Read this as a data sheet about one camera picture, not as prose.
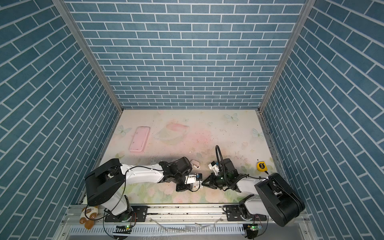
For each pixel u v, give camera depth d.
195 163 0.85
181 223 0.72
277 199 0.43
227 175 0.71
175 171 0.67
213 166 0.83
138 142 0.98
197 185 0.82
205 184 0.81
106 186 0.44
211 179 0.77
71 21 0.75
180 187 0.74
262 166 0.89
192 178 0.72
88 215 0.71
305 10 0.72
